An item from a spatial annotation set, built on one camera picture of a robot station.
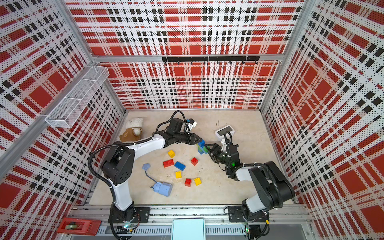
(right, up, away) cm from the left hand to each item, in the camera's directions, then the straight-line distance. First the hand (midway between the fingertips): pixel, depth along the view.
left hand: (201, 139), depth 88 cm
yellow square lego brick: (-14, -21, -2) cm, 25 cm away
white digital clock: (+13, +2, +15) cm, 20 cm away
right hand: (+3, -5, -1) cm, 6 cm away
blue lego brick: (-1, -9, +8) cm, 13 cm away
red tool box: (-56, -38, -21) cm, 70 cm away
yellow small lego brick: (-2, -24, -4) cm, 24 cm away
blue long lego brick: (-13, -17, +1) cm, 21 cm away
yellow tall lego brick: (-19, -10, +5) cm, 22 cm away
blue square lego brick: (0, -2, -2) cm, 3 cm away
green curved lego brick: (+2, -6, -4) cm, 7 cm away
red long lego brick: (-20, -15, +3) cm, 26 cm away
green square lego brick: (-1, -6, +1) cm, 6 cm away
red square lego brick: (-8, -24, -7) cm, 26 cm away
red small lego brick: (-5, -14, +2) cm, 15 cm away
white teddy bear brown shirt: (-43, +5, +5) cm, 44 cm away
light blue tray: (-6, -39, -22) cm, 45 cm away
